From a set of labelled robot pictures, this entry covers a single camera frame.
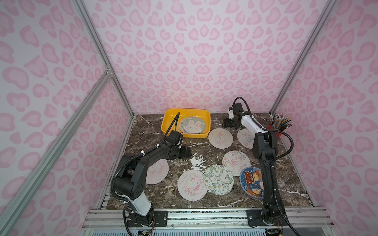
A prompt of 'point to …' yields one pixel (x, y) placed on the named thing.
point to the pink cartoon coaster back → (220, 138)
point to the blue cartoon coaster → (251, 181)
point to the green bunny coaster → (194, 125)
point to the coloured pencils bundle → (279, 122)
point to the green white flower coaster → (218, 180)
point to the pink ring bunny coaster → (192, 185)
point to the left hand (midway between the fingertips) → (186, 154)
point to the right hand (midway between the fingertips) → (228, 123)
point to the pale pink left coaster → (157, 172)
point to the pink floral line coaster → (236, 161)
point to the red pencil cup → (271, 127)
